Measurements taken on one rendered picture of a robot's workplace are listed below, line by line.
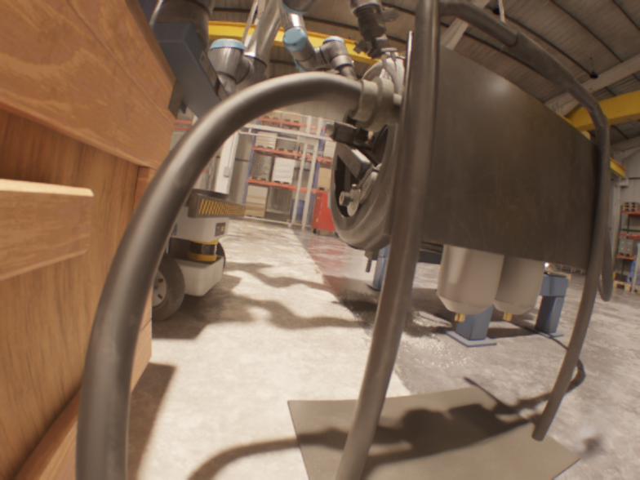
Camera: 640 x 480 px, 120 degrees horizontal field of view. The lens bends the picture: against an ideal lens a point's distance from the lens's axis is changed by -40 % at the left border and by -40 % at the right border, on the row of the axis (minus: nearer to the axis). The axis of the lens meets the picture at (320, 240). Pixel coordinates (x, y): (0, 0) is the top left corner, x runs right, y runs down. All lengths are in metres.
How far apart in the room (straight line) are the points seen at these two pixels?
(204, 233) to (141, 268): 0.64
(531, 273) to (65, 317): 0.50
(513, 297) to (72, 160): 0.48
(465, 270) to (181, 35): 0.72
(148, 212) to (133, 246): 0.02
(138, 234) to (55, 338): 0.13
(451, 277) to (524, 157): 0.16
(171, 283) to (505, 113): 0.70
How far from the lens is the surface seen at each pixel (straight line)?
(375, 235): 0.97
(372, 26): 0.89
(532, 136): 0.40
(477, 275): 0.34
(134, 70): 0.32
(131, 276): 0.19
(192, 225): 0.84
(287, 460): 0.43
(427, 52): 0.29
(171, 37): 0.78
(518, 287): 0.41
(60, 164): 0.26
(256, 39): 1.51
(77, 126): 0.24
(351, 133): 1.25
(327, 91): 0.30
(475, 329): 1.02
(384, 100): 0.29
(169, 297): 0.74
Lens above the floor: 0.30
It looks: 4 degrees down
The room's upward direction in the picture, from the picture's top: 9 degrees clockwise
